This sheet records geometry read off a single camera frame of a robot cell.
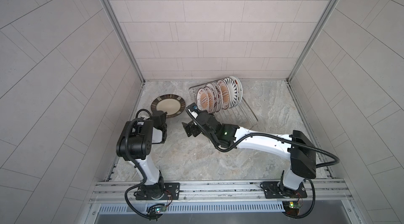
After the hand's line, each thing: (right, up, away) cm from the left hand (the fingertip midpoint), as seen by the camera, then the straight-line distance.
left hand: (164, 107), depth 97 cm
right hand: (+18, -4, -23) cm, 29 cm away
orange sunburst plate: (+29, +5, -6) cm, 30 cm away
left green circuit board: (+8, -40, -33) cm, 52 cm away
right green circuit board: (+64, -42, -29) cm, 82 cm away
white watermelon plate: (+46, +10, -8) cm, 47 cm away
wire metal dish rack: (+48, -5, -1) cm, 48 cm away
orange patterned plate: (+38, +9, -3) cm, 39 cm away
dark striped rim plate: (+4, +1, +4) cm, 6 cm away
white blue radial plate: (+42, +10, -5) cm, 44 cm away
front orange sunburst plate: (+24, +4, -3) cm, 24 cm away
